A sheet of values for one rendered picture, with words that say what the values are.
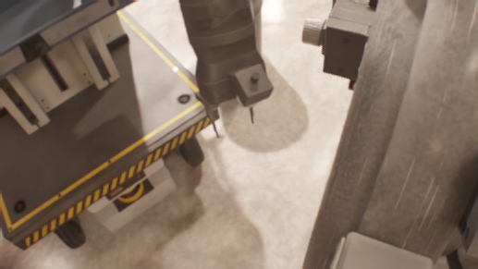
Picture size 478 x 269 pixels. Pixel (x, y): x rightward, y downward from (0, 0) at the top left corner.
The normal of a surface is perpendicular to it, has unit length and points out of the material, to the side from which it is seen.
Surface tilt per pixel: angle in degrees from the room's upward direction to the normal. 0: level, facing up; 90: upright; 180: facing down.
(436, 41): 33
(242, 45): 75
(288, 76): 0
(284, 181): 0
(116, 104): 0
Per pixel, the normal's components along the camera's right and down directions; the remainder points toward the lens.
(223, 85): 0.42, 0.37
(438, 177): -0.41, 0.18
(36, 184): -0.11, -0.58
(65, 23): 0.60, 0.61
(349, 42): -0.43, 0.79
